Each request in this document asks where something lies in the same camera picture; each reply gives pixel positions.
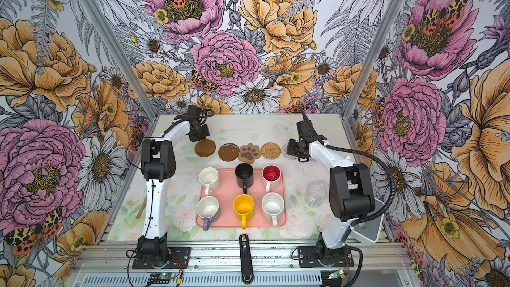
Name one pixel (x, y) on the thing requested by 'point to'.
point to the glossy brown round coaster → (228, 151)
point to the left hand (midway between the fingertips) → (205, 140)
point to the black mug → (244, 173)
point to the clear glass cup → (316, 194)
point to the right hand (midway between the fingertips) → (291, 154)
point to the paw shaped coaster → (249, 153)
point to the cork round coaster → (270, 151)
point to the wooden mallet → (141, 208)
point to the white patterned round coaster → (284, 152)
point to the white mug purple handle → (207, 208)
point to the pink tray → (228, 191)
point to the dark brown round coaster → (205, 148)
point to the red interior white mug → (271, 175)
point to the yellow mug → (244, 208)
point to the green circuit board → (167, 276)
